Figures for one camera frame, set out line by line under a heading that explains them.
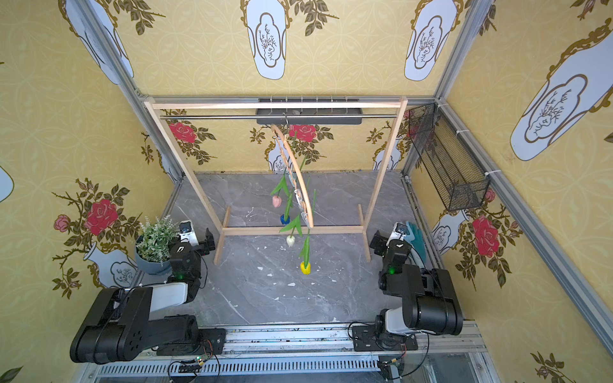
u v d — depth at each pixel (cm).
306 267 75
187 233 75
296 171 59
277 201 92
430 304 44
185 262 67
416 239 95
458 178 83
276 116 92
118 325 42
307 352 73
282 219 88
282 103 92
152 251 78
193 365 72
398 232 79
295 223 78
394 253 70
